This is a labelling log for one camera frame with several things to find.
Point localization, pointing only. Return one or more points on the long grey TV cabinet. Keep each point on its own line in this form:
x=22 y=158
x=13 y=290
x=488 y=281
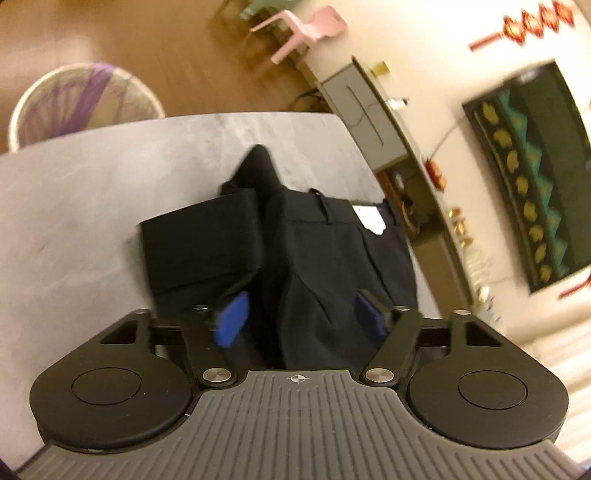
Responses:
x=455 y=268

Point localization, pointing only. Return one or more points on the red fruit plate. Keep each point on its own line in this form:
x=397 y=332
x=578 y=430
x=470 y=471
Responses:
x=435 y=174

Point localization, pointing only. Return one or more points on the pink plastic child chair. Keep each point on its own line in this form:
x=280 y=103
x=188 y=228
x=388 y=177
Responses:
x=325 y=23

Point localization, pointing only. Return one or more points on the red hanging knot ornament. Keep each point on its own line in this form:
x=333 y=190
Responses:
x=535 y=24

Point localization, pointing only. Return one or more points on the dark patterned wall tapestry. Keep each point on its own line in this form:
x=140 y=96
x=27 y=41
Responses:
x=536 y=143

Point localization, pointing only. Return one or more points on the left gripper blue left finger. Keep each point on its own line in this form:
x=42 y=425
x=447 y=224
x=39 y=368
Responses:
x=213 y=346

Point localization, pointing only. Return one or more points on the white wire waste basket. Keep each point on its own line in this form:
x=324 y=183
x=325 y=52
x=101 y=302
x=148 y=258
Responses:
x=79 y=97

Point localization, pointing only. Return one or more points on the black trousers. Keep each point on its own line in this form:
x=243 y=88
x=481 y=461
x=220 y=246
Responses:
x=300 y=257

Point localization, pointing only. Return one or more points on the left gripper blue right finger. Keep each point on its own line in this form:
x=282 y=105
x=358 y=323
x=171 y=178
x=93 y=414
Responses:
x=394 y=331

